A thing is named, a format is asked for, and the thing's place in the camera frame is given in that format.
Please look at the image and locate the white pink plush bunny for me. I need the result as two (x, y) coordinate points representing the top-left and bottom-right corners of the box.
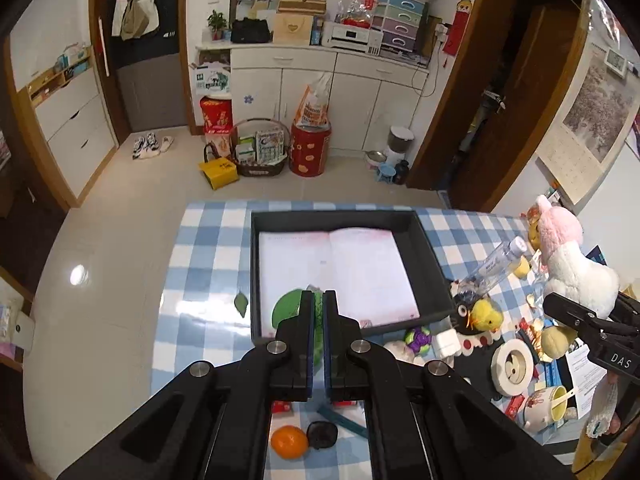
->
(536, 195), (620, 320)

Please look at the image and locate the green crochet rattle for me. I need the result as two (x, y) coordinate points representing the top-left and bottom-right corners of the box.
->
(271, 285), (323, 372)

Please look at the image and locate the orange mandarin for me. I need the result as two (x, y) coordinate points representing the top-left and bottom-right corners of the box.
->
(270, 425), (309, 460)

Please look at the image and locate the purple green spinner toy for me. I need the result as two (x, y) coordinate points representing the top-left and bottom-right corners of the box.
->
(405, 326), (432, 354)

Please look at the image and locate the black round cap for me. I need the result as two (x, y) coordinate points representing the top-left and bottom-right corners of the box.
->
(306, 420), (338, 450)

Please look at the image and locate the white tape roll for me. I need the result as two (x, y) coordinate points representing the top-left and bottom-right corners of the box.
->
(490, 338), (535, 396)

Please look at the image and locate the white power adapter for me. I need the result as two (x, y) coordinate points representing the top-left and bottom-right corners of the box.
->
(432, 328), (462, 360)

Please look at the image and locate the yellow chick toy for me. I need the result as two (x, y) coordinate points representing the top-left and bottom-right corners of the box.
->
(466, 299), (503, 332)

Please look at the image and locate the gloved right hand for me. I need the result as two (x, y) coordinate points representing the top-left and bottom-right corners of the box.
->
(586, 372), (630, 443)

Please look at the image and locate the green leaf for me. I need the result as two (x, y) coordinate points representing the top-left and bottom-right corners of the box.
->
(233, 292), (250, 318)

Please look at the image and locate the white yellow mug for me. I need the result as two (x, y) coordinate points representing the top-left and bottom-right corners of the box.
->
(523, 386), (576, 434)

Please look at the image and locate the open white book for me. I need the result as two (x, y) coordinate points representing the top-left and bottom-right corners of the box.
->
(256, 228), (420, 336)

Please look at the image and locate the clear plastic water bottle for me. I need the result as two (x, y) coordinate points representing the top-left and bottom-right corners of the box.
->
(459, 236), (527, 296)

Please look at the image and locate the black cat felt mat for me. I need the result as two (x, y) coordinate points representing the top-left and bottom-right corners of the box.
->
(448, 282), (532, 402)

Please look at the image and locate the black storage tray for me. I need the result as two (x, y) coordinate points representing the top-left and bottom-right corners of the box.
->
(250, 209), (454, 344)

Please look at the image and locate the yellow paper bag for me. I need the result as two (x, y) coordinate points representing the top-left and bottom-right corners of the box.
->
(198, 143), (240, 191)

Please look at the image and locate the dark wicker basket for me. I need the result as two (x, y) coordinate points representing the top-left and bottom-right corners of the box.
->
(231, 117), (290, 178)

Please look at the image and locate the red round tin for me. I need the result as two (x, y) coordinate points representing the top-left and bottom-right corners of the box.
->
(288, 124), (332, 178)

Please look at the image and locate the pet feeder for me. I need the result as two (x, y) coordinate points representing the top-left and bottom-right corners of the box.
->
(382, 126), (416, 167)

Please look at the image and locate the pair of sneakers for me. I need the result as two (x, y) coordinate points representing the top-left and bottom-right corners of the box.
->
(132, 132), (174, 160)

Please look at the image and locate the orange plastic bag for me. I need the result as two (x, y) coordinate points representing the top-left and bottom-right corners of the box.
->
(293, 73), (332, 130)

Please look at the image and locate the brown wooden door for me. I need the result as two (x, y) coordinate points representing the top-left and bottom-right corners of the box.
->
(407, 0), (586, 212)

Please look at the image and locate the white cabinet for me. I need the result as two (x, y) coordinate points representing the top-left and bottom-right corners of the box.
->
(198, 41), (428, 154)

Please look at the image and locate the white printer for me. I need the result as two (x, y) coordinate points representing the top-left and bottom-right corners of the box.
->
(321, 22), (383, 56)

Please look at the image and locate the white drawer unit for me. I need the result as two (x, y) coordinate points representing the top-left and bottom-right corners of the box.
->
(16, 47), (118, 211)

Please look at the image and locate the black bag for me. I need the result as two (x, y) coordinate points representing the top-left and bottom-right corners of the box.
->
(231, 18), (271, 44)

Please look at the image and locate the potted plant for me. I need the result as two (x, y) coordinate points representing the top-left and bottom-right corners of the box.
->
(207, 10), (228, 41)

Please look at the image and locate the pastel drawer tower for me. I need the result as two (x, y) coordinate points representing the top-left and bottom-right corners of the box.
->
(372, 0), (428, 53)

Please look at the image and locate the wall calendar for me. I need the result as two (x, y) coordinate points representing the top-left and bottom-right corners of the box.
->
(536, 44), (639, 205)

